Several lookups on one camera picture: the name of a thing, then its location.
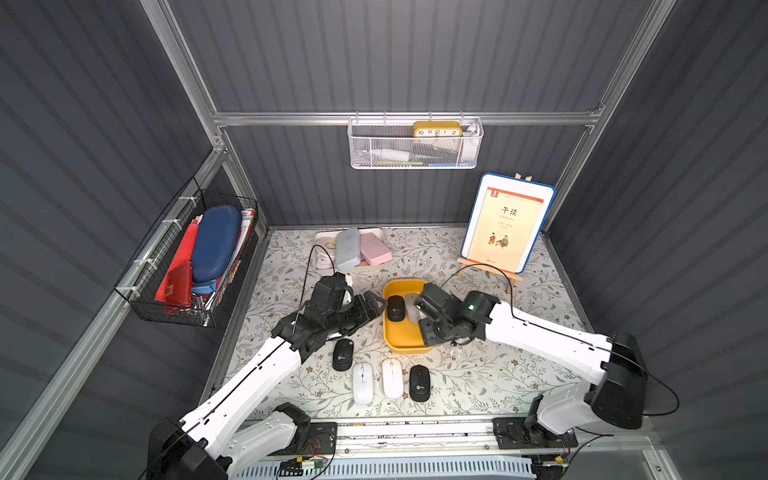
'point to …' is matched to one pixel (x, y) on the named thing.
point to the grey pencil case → (347, 248)
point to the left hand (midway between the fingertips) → (381, 310)
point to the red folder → (177, 286)
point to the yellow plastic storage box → (404, 336)
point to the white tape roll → (325, 250)
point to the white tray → (377, 231)
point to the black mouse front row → (419, 383)
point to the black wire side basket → (142, 282)
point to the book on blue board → (507, 221)
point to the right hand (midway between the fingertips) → (435, 330)
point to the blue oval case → (215, 246)
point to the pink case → (372, 251)
